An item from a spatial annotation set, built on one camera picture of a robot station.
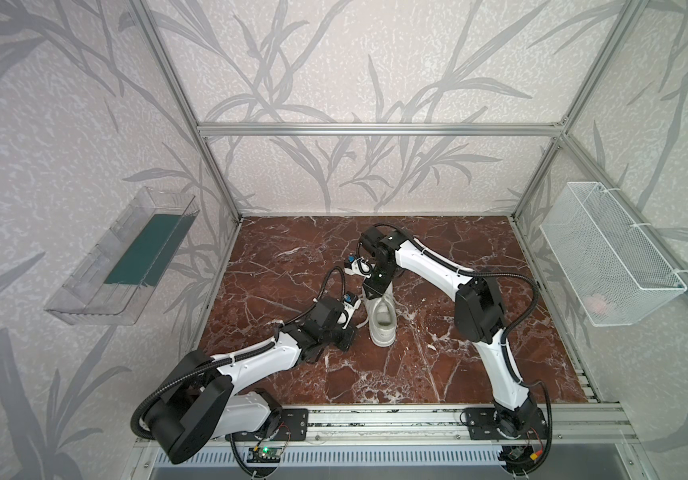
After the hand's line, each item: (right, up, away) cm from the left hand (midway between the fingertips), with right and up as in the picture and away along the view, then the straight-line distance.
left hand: (359, 320), depth 86 cm
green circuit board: (-23, -29, -15) cm, 40 cm away
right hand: (+4, +10, +6) cm, 12 cm away
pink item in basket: (+59, +8, -14) cm, 61 cm away
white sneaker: (+7, +1, +3) cm, 8 cm away
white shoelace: (+1, -2, +2) cm, 3 cm away
